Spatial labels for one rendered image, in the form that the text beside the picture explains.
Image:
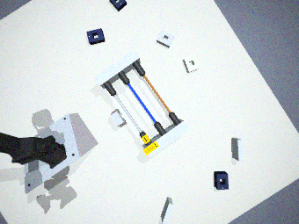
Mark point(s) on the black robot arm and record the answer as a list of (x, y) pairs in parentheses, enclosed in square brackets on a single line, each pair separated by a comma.
[(28, 149)]

